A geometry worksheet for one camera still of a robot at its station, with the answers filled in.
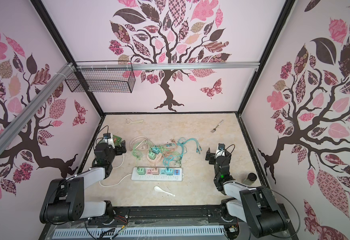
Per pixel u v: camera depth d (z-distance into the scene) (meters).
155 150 0.90
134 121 1.15
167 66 0.93
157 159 0.92
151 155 0.89
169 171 0.82
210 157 0.79
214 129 1.10
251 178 0.77
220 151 0.73
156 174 0.85
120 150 0.83
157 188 0.83
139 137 1.04
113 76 0.95
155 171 0.82
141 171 0.83
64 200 0.43
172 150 0.96
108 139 0.77
